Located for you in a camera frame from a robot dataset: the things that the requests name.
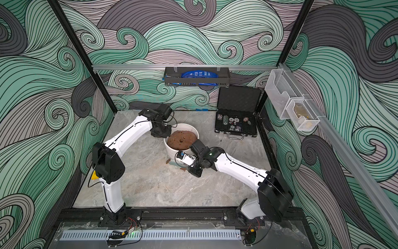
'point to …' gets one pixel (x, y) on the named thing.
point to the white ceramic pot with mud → (182, 136)
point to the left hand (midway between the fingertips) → (168, 133)
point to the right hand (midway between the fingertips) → (193, 166)
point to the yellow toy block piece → (94, 176)
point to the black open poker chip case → (236, 111)
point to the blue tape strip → (203, 109)
